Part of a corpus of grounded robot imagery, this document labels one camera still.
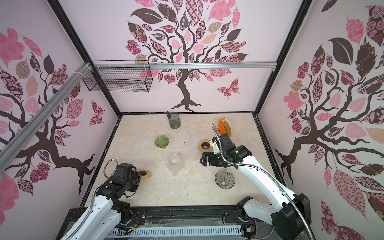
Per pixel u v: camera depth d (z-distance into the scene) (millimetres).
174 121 1110
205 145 1004
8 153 494
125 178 637
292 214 376
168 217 742
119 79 1217
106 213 538
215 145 723
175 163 923
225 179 830
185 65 940
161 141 997
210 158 670
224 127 990
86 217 474
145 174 848
